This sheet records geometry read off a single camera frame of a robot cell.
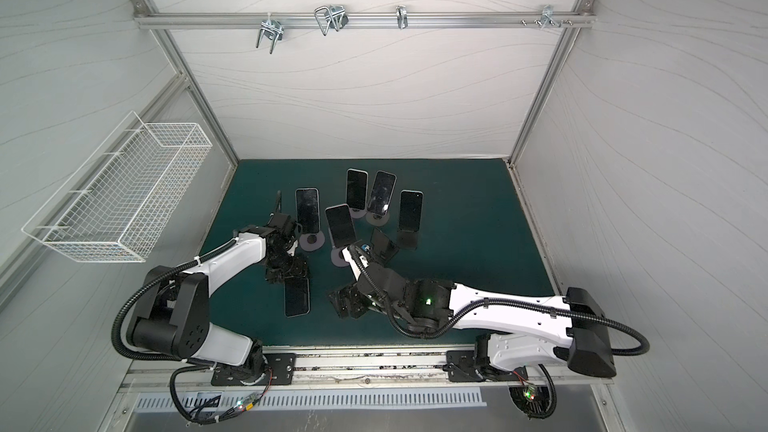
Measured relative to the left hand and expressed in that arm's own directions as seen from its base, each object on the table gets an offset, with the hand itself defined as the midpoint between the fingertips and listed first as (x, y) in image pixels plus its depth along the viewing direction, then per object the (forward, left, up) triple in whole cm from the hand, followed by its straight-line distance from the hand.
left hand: (303, 271), depth 88 cm
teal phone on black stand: (+18, -32, +8) cm, 38 cm away
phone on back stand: (+28, -14, +10) cm, 33 cm away
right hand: (-10, -16, +19) cm, 26 cm away
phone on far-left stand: (+16, 0, +10) cm, 19 cm away
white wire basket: (+3, +37, +29) cm, 47 cm away
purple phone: (+9, -12, +12) cm, 19 cm away
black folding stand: (+14, -32, -3) cm, 35 cm away
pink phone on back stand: (+25, -23, +8) cm, 35 cm away
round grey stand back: (+22, -21, -4) cm, 30 cm away
